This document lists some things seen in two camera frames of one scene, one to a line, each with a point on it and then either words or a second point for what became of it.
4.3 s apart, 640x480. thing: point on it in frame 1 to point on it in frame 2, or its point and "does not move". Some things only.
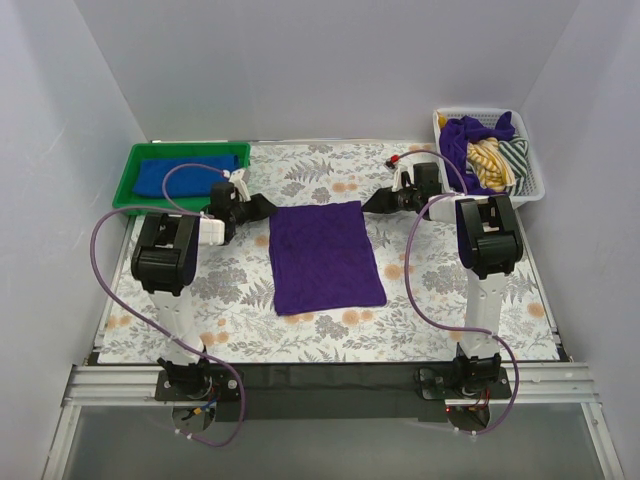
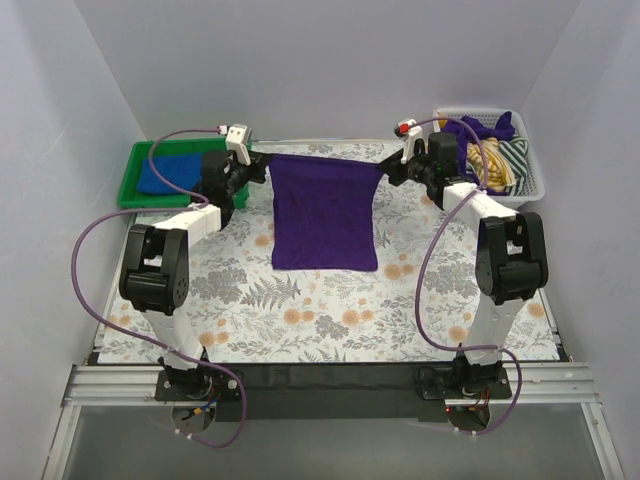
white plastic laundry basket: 533,187 does not move
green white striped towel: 515,151 does not move
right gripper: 395,198 to 403,170
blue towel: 188,182 does not move
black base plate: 329,391 does not move
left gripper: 249,208 to 247,173
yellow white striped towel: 492,167 does not move
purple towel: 323,258 to 324,214
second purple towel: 455,136 does not move
